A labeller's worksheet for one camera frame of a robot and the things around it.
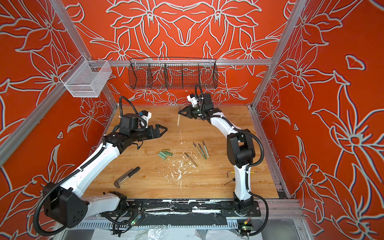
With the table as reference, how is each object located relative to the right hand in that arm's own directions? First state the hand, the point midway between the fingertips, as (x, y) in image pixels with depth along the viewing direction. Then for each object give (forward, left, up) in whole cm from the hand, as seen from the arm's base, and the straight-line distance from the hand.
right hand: (177, 112), depth 86 cm
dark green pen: (-15, -15, -22) cm, 30 cm away
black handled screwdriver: (-32, -31, -22) cm, 50 cm away
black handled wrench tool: (-29, +30, -21) cm, 47 cm away
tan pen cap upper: (-12, +8, -23) cm, 27 cm away
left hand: (-13, +8, +1) cm, 15 cm away
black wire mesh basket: (+30, +7, +6) cm, 32 cm away
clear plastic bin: (+21, +58, +10) cm, 62 cm away
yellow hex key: (-38, -24, +6) cm, 46 cm away
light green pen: (-13, -17, -22) cm, 31 cm away
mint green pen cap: (-17, +11, -22) cm, 29 cm away
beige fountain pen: (-4, -1, -3) cm, 4 cm away
